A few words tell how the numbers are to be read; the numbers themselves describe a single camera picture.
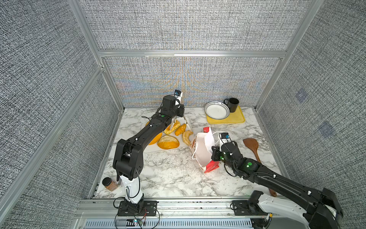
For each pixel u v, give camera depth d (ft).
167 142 3.06
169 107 2.22
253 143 3.21
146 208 2.39
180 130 3.28
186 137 3.20
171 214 2.40
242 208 2.22
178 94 2.46
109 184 2.41
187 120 3.67
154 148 3.18
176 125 3.39
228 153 1.86
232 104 3.69
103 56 2.91
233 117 3.69
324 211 1.28
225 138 2.21
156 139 3.15
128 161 1.58
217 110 3.85
